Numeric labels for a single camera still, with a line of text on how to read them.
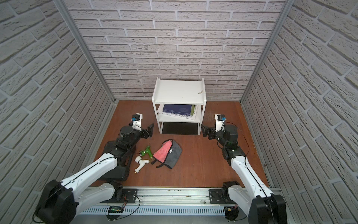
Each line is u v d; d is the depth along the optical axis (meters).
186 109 0.87
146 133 0.72
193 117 0.87
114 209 0.72
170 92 0.77
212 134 0.71
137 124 0.67
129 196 0.73
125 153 0.60
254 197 0.42
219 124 0.69
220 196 0.74
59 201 0.39
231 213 0.69
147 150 0.89
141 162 0.84
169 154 0.86
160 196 0.76
